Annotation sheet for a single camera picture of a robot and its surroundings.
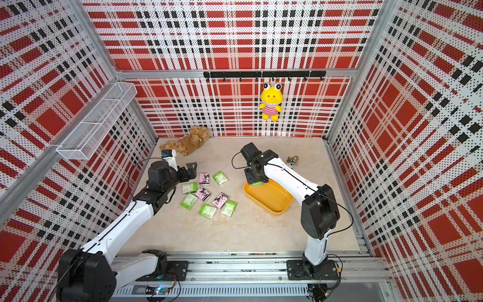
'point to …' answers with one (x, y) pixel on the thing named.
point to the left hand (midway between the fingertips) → (191, 165)
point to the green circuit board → (161, 290)
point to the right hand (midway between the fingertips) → (258, 176)
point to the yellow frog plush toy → (272, 97)
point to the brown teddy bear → (188, 142)
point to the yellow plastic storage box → (272, 196)
